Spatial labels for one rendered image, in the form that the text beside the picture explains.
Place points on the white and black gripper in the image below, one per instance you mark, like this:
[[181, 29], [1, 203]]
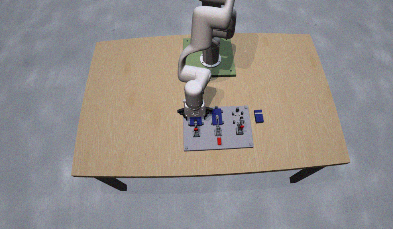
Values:
[[203, 111]]

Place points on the toggle clamp with red handle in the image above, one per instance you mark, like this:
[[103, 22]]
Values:
[[196, 131], [218, 131], [239, 129]]

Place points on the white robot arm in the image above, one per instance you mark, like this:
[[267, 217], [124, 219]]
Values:
[[213, 20]]

